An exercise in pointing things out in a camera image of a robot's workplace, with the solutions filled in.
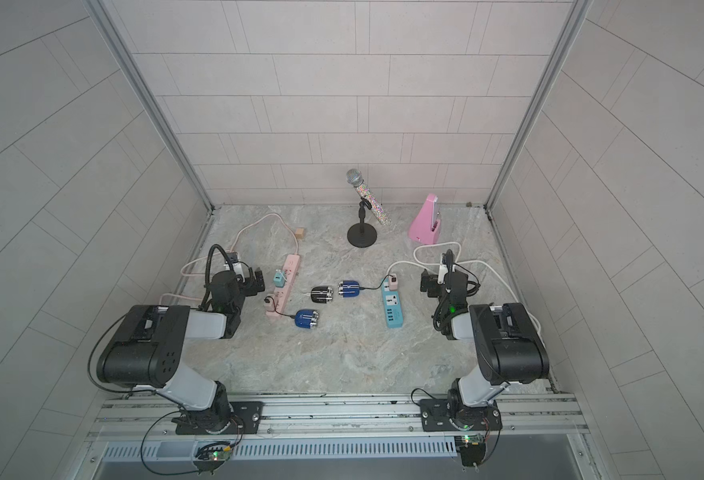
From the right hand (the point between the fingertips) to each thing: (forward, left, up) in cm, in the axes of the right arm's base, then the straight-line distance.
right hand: (440, 266), depth 95 cm
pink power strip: (+4, +49, 0) cm, 49 cm away
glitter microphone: (+16, +25, +25) cm, 39 cm away
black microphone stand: (+17, +25, -2) cm, 30 cm away
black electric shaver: (-7, +38, 0) cm, 39 cm away
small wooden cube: (+19, +47, -1) cm, 51 cm away
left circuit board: (-45, +61, -1) cm, 76 cm away
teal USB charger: (-4, +50, +4) cm, 51 cm away
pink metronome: (+15, +2, +4) cm, 16 cm away
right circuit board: (-47, +2, -5) cm, 47 cm away
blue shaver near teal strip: (-6, +29, -1) cm, 30 cm away
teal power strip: (-12, +17, -2) cm, 21 cm away
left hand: (+4, +61, +2) cm, 61 cm away
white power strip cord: (+4, +5, -3) cm, 7 cm away
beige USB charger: (-12, +52, +5) cm, 53 cm away
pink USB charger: (-7, +16, +3) cm, 18 cm away
